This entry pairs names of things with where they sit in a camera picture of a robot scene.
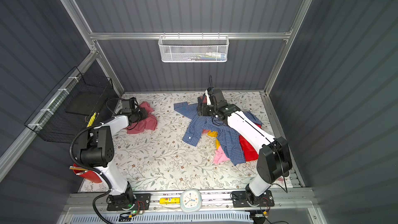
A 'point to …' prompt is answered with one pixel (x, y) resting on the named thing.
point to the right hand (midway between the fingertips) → (203, 108)
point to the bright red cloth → (250, 153)
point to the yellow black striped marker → (90, 121)
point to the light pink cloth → (219, 156)
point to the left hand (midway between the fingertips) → (145, 112)
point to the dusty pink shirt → (150, 123)
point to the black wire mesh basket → (75, 104)
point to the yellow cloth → (214, 134)
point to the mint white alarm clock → (190, 200)
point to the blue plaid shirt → (195, 124)
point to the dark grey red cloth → (202, 99)
